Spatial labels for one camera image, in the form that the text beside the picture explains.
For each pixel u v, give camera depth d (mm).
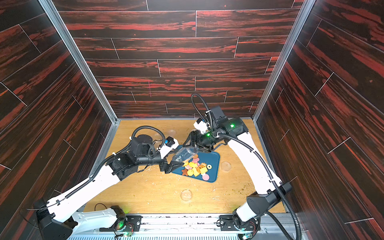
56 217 385
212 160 959
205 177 885
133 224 723
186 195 839
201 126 634
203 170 910
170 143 557
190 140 584
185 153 696
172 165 581
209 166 931
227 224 729
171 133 1118
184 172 894
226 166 955
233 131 448
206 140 560
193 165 908
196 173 905
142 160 556
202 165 930
